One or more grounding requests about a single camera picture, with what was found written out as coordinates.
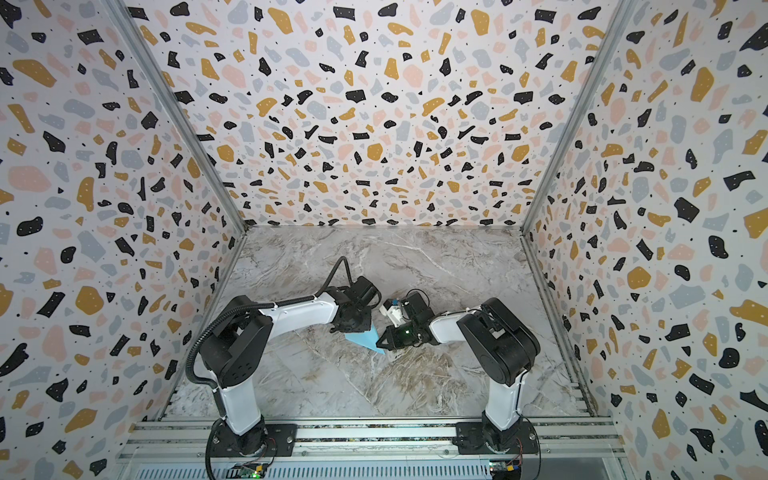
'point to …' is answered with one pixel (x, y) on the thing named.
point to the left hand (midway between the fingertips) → (366, 321)
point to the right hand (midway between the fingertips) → (375, 340)
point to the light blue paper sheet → (366, 339)
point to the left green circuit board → (247, 470)
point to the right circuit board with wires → (506, 469)
